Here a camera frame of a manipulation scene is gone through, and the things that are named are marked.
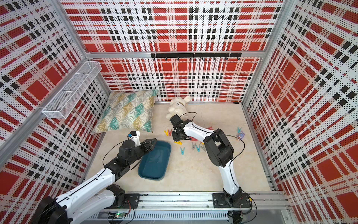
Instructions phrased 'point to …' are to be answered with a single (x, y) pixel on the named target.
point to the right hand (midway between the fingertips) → (179, 136)
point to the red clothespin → (193, 138)
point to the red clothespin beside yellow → (169, 133)
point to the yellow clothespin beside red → (166, 132)
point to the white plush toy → (177, 107)
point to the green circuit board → (115, 215)
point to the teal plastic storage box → (154, 165)
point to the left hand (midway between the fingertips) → (156, 140)
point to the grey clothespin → (193, 146)
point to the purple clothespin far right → (241, 135)
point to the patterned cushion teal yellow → (127, 112)
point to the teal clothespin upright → (198, 149)
